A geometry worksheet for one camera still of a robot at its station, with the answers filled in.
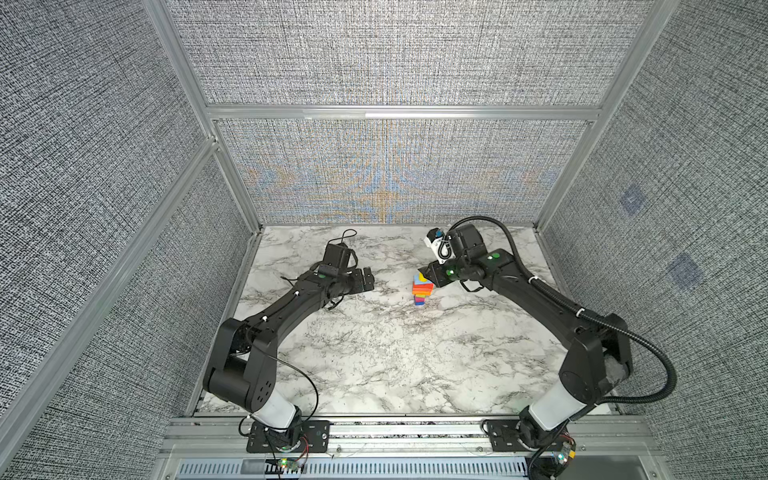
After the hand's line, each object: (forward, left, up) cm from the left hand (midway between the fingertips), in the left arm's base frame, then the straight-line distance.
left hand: (362, 281), depth 90 cm
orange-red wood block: (-3, -18, -2) cm, 19 cm away
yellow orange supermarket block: (-3, -18, -5) cm, 19 cm away
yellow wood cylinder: (-4, -17, +6) cm, 18 cm away
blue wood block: (-3, -18, -10) cm, 21 cm away
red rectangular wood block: (-3, -18, 0) cm, 18 cm away
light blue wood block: (-2, -16, +2) cm, 17 cm away
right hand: (-1, -19, +6) cm, 20 cm away
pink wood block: (-2, -18, -9) cm, 20 cm away
